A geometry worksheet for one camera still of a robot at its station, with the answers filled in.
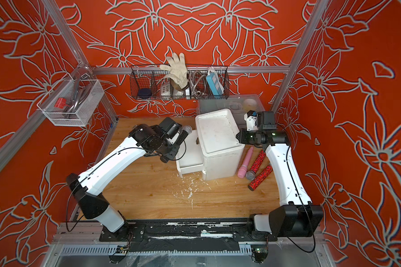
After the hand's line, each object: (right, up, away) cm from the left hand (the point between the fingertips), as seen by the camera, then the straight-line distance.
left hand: (174, 148), depth 75 cm
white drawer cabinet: (+22, 0, -3) cm, 22 cm away
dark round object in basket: (-21, +31, +23) cm, 44 cm away
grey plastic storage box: (+36, +26, +28) cm, 53 cm away
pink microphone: (+36, -14, +15) cm, 41 cm away
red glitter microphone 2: (+44, -17, +11) cm, 49 cm away
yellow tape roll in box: (+44, +26, +28) cm, 58 cm away
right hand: (+28, +7, +1) cm, 29 cm away
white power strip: (-8, +31, +17) cm, 36 cm away
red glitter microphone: (+40, -15, +12) cm, 44 cm away
